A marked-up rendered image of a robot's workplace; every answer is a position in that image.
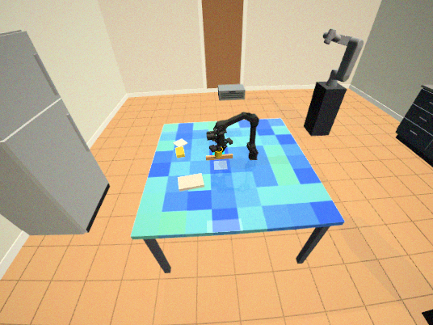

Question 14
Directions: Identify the orange flat bar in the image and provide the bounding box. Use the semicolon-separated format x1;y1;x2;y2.
206;154;233;161

